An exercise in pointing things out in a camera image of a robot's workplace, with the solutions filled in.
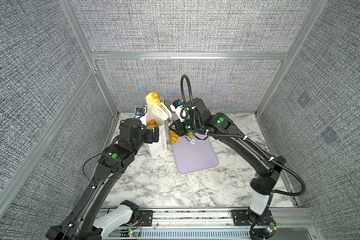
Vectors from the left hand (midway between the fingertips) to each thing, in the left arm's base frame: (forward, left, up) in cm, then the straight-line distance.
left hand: (149, 125), depth 68 cm
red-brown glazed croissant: (+22, +3, -23) cm, 32 cm away
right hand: (+1, -10, -1) cm, 11 cm away
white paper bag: (+3, -1, -24) cm, 24 cm away
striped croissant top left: (+13, -11, -27) cm, 32 cm away
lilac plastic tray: (+3, -26, -34) cm, 43 cm away
